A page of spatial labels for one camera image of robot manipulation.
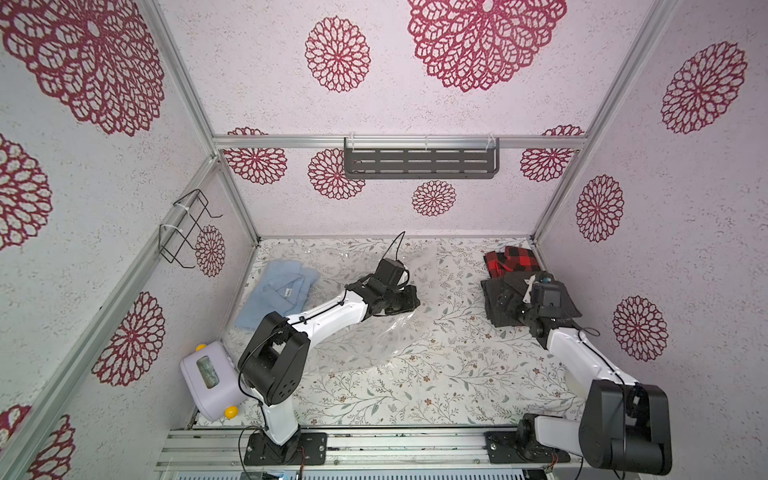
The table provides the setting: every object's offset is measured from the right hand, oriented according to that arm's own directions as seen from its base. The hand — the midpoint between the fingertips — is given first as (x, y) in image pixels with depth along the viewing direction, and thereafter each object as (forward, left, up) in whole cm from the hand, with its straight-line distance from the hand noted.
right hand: (510, 298), depth 89 cm
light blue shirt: (+8, +73, -7) cm, 74 cm away
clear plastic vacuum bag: (+20, +55, -10) cm, 59 cm away
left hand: (-4, +27, +3) cm, 27 cm away
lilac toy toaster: (-26, +82, -3) cm, 86 cm away
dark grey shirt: (-4, +5, +7) cm, 9 cm away
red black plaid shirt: (+22, -9, -8) cm, 25 cm away
